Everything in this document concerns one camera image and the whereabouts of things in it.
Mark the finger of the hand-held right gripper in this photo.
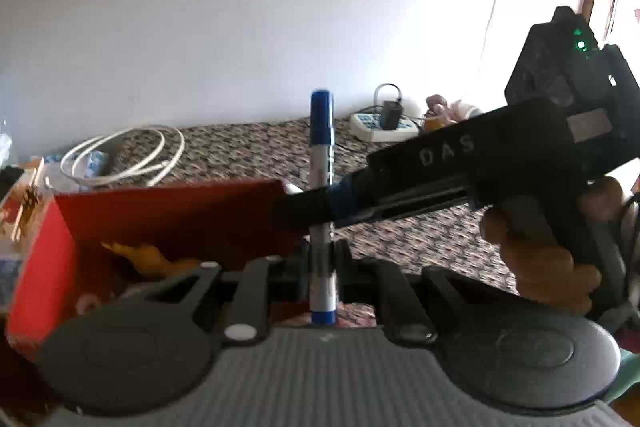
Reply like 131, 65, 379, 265
270, 172, 474, 236

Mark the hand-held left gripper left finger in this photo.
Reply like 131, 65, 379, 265
122, 241, 313, 344

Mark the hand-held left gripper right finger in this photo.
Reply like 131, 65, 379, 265
330, 238, 507, 344

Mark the blue marker pen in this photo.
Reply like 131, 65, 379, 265
309, 89, 337, 324

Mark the red cardboard box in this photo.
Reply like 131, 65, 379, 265
5, 179, 301, 361

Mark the yellow toy animal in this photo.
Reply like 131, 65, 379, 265
100, 241, 201, 284

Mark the person's right hand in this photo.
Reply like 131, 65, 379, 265
480, 176, 626, 315

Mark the pink plush toy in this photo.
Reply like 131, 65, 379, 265
425, 94, 483, 122

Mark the patterned tablecloth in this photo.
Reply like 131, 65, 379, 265
45, 117, 526, 328

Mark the white power strip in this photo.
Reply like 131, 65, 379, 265
349, 111, 426, 142

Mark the black charger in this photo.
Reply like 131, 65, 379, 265
380, 101, 403, 131

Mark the blue and white packet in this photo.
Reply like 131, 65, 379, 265
75, 151, 110, 178

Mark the green plastic stool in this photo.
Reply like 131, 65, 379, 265
605, 347, 640, 404

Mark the small wooden piece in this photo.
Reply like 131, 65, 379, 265
19, 159, 49, 244

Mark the black charger cable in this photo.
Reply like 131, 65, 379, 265
374, 83, 405, 108

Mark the grey power cord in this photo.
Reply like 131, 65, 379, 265
475, 0, 510, 108

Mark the white coiled cable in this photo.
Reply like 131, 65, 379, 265
60, 124, 186, 188

